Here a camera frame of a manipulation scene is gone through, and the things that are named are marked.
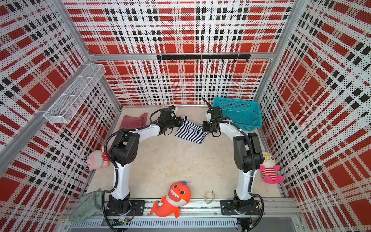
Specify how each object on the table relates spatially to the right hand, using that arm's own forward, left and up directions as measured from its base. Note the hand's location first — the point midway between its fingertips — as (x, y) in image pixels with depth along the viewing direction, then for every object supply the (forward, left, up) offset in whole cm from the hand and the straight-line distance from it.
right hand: (205, 127), depth 96 cm
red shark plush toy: (-42, +15, 0) cm, 44 cm away
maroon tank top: (+9, +56, -5) cm, 57 cm away
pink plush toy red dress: (-21, +66, -2) cm, 69 cm away
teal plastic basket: (+19, -34, -9) cm, 40 cm away
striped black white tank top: (-1, +9, -3) cm, 10 cm away
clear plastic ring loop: (-40, -3, -7) cm, 41 cm away
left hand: (+7, +14, 0) cm, 16 cm away
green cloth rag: (-44, +62, -6) cm, 76 cm away
